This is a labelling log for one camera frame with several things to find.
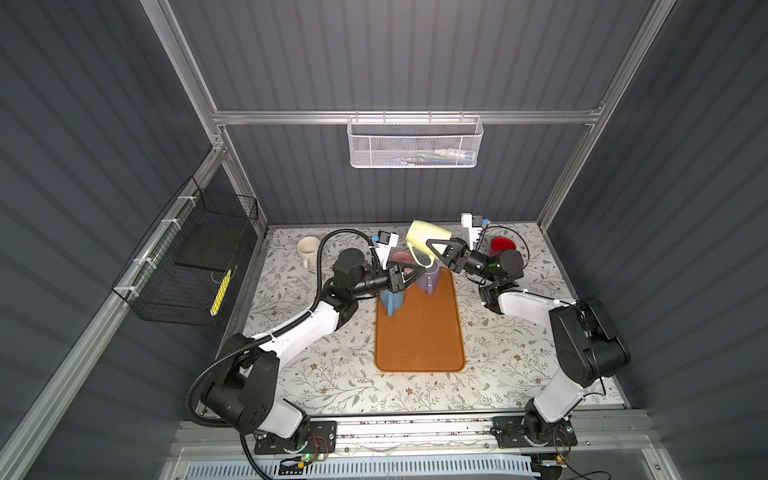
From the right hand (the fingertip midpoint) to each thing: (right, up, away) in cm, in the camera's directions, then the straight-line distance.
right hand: (430, 250), depth 73 cm
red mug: (+29, +3, +32) cm, 44 cm away
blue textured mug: (-9, -15, +18) cm, 26 cm away
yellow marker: (-49, -10, -4) cm, 50 cm away
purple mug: (+3, -9, +24) cm, 26 cm away
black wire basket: (-61, -5, -1) cm, 62 cm away
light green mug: (-2, +4, +2) cm, 6 cm away
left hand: (-1, -5, +1) cm, 5 cm away
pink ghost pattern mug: (-7, -2, +1) cm, 7 cm away
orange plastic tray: (+1, -25, +19) cm, 32 cm away
